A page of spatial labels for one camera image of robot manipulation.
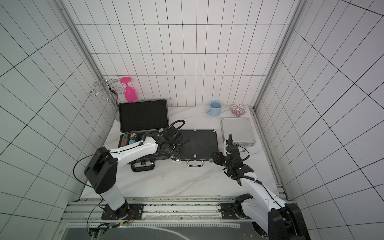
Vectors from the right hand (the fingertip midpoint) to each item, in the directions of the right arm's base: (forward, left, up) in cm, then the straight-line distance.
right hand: (216, 151), depth 87 cm
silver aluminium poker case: (+19, -18, -3) cm, 26 cm away
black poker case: (+5, +8, -1) cm, 10 cm away
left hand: (-1, +25, 0) cm, 25 cm away
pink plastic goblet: (+36, +61, +13) cm, 72 cm away
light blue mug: (+36, 0, 0) cm, 36 cm away
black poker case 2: (+20, +54, +4) cm, 57 cm away
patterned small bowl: (+41, -20, -6) cm, 46 cm away
